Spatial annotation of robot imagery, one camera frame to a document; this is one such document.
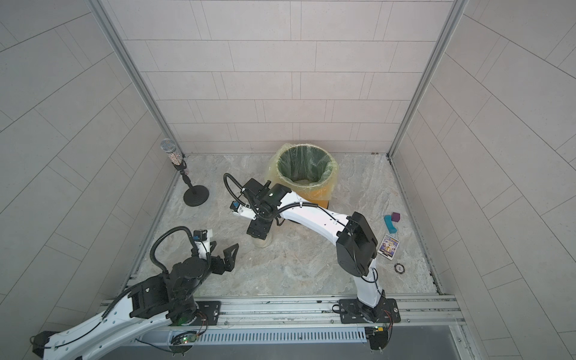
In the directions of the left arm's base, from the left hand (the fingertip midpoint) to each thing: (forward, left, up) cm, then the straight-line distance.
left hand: (234, 245), depth 75 cm
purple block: (+16, -62, -7) cm, 64 cm away
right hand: (+8, -7, 0) cm, 11 cm away
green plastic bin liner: (+33, -24, +2) cm, 41 cm away
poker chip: (-4, -59, -10) cm, 60 cm away
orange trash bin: (+32, -26, +3) cm, 41 cm away
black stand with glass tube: (+27, +24, -10) cm, 37 cm away
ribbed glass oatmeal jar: (+3, -8, -5) cm, 10 cm away
